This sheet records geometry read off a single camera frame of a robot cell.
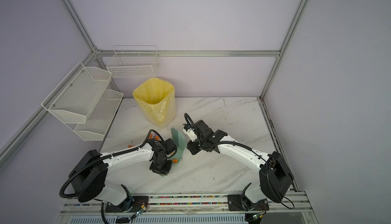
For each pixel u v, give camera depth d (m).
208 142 0.60
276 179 0.42
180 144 0.81
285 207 0.73
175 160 0.86
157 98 1.07
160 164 0.70
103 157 0.46
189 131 0.73
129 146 0.93
